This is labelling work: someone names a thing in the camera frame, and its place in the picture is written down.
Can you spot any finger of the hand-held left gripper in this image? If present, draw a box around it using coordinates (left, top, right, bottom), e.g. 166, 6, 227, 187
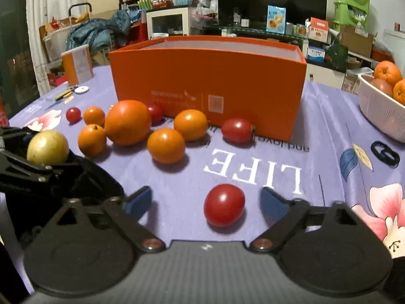
0, 152, 53, 185
0, 127, 36, 156

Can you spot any red apple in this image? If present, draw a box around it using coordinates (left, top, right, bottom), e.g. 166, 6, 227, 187
370, 78, 394, 97

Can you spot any black hair band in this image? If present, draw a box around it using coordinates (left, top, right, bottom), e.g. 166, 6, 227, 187
371, 141, 401, 167

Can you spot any large orange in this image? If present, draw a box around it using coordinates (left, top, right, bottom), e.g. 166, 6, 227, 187
392, 79, 405, 106
105, 100, 152, 146

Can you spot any orange cardboard box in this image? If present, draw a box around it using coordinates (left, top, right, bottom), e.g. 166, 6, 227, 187
108, 36, 307, 142

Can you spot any brown cardboard box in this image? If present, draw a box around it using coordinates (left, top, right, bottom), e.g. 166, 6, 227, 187
340, 24, 378, 59

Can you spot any white chest freezer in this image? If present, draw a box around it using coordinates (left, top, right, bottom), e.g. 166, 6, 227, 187
384, 28, 405, 58

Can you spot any white microwave oven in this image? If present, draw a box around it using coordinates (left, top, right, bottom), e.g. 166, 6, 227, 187
146, 6, 191, 40

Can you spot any green bag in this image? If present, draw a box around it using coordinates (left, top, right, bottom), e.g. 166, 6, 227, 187
326, 40, 349, 71

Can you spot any white curtain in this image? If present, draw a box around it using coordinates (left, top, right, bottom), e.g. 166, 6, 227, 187
27, 0, 88, 96

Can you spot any small red cherry tomato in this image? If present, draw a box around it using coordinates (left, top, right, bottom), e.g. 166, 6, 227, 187
66, 107, 82, 124

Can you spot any purple floral tablecloth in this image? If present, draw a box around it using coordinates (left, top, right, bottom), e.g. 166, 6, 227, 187
8, 65, 405, 293

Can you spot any medium orange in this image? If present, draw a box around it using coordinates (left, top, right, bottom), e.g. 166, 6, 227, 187
373, 61, 403, 86

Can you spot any green plastic rack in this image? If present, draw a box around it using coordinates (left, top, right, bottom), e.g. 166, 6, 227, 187
334, 0, 372, 34

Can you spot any blue snack bag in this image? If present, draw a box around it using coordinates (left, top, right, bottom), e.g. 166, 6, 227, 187
266, 5, 287, 34

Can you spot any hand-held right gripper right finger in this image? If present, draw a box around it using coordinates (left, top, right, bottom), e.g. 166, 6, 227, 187
251, 187, 359, 253

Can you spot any orange and white carton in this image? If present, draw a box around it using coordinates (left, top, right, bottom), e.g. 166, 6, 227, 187
308, 17, 330, 43

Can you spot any red tomato with stem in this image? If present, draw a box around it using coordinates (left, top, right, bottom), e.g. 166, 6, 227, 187
221, 118, 255, 144

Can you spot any black trolley handle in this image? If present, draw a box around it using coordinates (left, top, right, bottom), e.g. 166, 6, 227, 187
68, 3, 92, 23

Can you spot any blue and white box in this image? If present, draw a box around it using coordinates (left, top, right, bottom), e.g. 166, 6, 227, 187
307, 46, 326, 63

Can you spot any orange and white canister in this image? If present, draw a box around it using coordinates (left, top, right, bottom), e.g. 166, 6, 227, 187
61, 45, 94, 86

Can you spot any yellow-green round fruit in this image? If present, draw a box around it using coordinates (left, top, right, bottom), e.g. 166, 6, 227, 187
27, 130, 69, 165

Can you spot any large red tomato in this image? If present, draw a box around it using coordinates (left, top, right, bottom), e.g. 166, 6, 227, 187
204, 184, 246, 227

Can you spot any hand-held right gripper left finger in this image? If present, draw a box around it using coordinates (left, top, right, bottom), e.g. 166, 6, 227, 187
57, 186, 166, 253

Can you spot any white plastic colander basket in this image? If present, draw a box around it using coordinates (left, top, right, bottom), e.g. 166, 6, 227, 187
357, 73, 405, 144

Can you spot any small orange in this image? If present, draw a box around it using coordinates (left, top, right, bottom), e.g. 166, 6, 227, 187
78, 124, 107, 157
174, 109, 209, 142
84, 106, 106, 127
147, 128, 186, 164

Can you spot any blue jacket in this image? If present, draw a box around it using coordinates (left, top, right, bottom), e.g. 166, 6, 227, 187
66, 9, 131, 52

